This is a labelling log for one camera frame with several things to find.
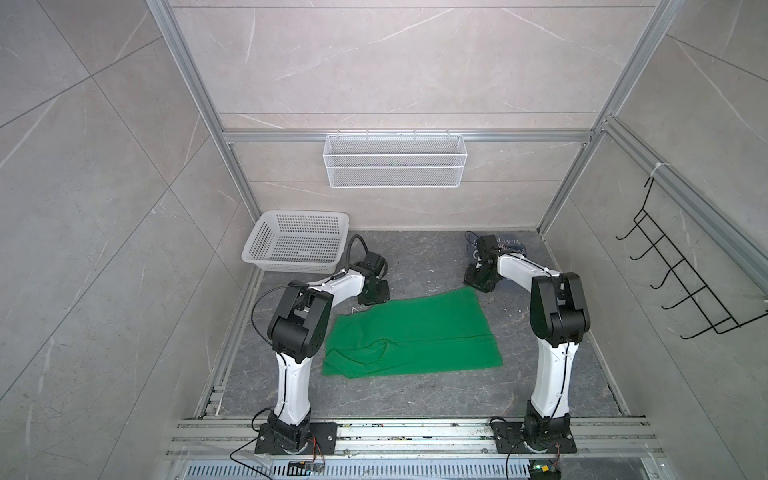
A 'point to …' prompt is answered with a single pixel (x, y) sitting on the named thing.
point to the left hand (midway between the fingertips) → (384, 292)
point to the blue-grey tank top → (506, 244)
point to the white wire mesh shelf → (391, 161)
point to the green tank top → (442, 331)
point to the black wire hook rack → (706, 301)
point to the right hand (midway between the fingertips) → (468, 280)
